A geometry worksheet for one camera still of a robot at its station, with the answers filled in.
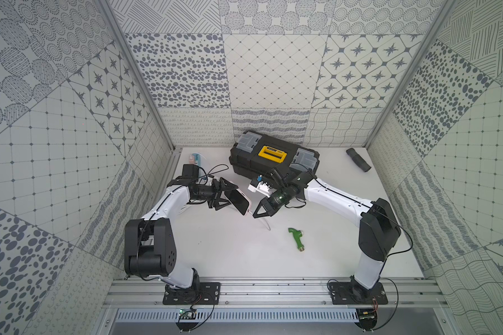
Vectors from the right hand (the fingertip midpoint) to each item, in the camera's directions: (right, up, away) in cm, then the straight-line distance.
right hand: (257, 216), depth 77 cm
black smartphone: (-8, +5, +7) cm, 11 cm away
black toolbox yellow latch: (-2, +25, +18) cm, 31 cm away
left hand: (-11, +9, +6) cm, 16 cm away
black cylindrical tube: (+55, +23, +34) cm, 68 cm away
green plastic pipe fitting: (+17, -11, +10) cm, 22 cm away
